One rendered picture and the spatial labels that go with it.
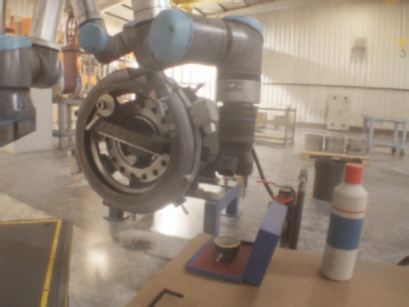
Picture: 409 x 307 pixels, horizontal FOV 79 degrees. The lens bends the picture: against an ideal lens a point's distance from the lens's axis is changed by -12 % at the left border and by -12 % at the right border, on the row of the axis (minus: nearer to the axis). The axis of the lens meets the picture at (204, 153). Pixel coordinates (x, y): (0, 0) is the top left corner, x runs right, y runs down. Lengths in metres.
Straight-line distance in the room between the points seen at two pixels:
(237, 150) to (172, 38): 0.24
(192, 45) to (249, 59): 0.12
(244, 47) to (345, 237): 0.40
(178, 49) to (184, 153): 0.83
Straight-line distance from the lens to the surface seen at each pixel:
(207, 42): 0.49
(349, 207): 0.55
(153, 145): 1.30
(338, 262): 0.59
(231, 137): 0.53
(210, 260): 0.61
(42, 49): 1.18
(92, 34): 0.95
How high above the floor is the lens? 0.78
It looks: 9 degrees down
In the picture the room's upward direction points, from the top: 3 degrees clockwise
